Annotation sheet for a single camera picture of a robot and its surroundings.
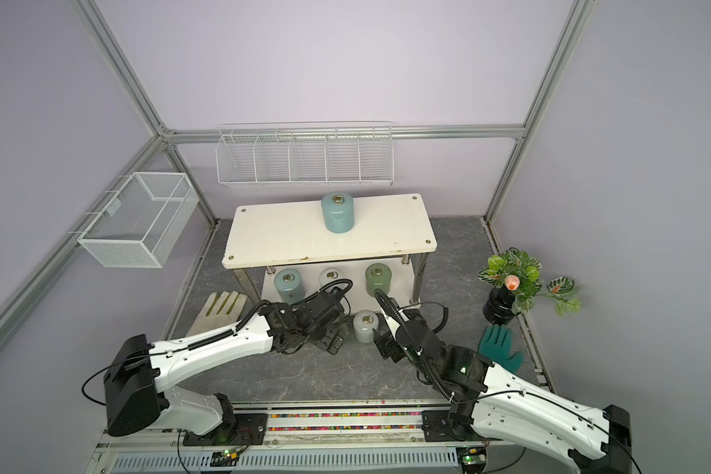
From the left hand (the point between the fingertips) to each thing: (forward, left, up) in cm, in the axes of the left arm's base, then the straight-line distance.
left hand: (327, 330), depth 79 cm
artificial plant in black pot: (+2, -47, +17) cm, 50 cm away
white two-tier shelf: (+14, +13, +23) cm, 30 cm away
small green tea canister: (+14, -15, +4) cm, 21 cm away
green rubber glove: (-5, -49, -10) cm, 50 cm away
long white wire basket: (+55, +6, +18) cm, 59 cm away
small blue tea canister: (+13, +11, +2) cm, 18 cm away
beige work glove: (+14, +36, -10) cm, 40 cm away
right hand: (-1, -16, +7) cm, 18 cm away
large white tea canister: (+2, -10, -2) cm, 10 cm away
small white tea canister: (+15, -1, +4) cm, 16 cm away
